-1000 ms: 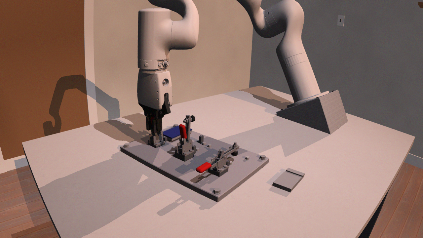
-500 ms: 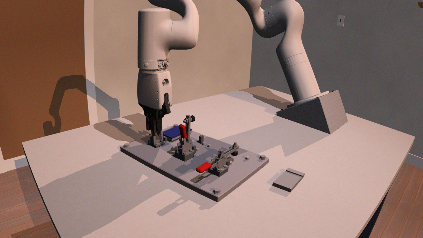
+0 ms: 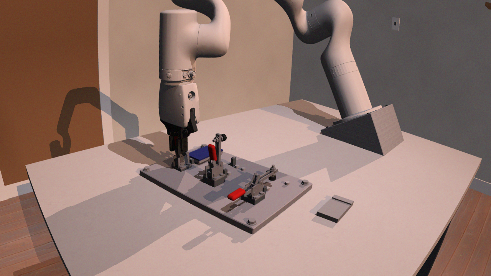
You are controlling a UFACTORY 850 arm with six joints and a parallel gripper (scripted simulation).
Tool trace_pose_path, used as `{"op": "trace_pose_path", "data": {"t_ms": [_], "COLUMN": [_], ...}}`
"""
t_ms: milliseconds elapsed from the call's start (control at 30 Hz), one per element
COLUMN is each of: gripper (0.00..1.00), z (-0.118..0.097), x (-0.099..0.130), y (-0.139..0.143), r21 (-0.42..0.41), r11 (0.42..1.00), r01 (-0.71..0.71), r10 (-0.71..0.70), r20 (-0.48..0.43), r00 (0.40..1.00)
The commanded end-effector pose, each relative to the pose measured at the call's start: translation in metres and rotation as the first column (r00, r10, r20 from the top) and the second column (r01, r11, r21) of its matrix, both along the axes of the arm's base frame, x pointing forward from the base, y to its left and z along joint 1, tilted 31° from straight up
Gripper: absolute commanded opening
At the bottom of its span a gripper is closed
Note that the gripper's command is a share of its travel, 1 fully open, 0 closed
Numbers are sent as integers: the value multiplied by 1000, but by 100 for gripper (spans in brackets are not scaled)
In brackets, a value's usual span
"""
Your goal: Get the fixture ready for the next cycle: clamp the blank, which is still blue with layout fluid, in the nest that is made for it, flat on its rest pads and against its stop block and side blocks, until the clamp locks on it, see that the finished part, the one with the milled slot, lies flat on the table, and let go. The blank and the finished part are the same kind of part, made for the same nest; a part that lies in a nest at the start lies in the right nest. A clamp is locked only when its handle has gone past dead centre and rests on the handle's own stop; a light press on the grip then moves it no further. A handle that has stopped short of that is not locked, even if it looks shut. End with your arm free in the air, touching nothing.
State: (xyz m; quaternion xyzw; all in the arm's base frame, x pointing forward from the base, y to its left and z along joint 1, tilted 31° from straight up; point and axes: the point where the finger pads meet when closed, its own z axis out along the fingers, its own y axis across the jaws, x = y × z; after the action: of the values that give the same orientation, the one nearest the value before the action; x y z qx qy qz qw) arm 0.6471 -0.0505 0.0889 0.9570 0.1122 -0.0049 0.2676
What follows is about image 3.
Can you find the blue plate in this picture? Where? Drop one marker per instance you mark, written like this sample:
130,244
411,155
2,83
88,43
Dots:
200,155

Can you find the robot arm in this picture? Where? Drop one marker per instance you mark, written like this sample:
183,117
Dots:
182,40

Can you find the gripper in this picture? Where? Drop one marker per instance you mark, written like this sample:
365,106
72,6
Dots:
178,109

